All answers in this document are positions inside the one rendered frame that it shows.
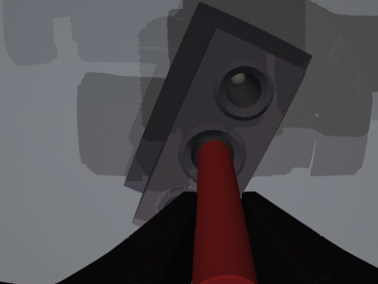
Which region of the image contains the red peg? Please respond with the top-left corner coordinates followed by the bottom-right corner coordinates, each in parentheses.
top-left (192, 141), bottom-right (258, 284)

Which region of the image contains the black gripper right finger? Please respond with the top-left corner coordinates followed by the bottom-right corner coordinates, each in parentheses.
top-left (241, 191), bottom-right (378, 284)

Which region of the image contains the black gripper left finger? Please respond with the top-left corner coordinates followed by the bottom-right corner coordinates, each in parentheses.
top-left (55, 192), bottom-right (198, 284)

